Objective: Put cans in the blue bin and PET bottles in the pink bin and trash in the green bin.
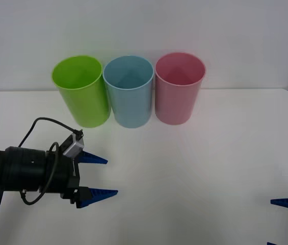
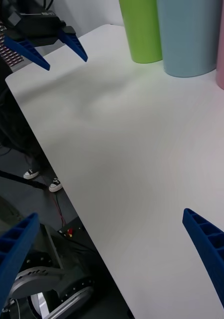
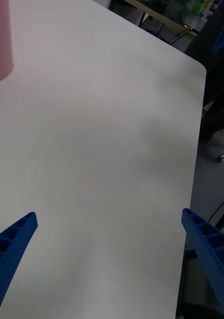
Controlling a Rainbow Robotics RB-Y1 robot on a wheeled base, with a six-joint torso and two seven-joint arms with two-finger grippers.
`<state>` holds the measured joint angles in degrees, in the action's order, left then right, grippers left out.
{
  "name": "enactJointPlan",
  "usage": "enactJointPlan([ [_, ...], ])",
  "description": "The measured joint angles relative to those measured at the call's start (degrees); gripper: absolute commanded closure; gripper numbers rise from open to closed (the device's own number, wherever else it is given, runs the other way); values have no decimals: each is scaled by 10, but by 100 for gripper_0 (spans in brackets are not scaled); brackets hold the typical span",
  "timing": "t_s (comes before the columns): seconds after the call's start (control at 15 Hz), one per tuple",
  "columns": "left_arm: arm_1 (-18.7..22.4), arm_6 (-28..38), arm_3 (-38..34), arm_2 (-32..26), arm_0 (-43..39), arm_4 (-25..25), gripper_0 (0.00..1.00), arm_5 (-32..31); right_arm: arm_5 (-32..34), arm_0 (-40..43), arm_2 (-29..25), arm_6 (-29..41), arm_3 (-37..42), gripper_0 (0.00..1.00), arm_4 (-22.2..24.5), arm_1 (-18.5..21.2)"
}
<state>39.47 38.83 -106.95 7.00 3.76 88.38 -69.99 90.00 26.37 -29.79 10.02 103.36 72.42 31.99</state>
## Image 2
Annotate green plastic bin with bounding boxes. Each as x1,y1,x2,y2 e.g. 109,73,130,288
118,0,164,64

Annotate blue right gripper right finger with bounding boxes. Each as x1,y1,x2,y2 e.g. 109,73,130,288
183,208,224,319

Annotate red cable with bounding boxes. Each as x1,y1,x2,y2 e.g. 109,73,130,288
51,193,67,228

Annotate pale blue plastic bin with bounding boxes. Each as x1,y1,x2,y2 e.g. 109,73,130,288
156,0,224,78

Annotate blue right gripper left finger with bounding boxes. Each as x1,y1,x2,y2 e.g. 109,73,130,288
0,212,40,319

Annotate person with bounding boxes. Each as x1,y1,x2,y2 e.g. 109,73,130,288
0,14,63,193

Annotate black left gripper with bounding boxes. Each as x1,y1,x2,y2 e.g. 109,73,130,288
3,11,89,71

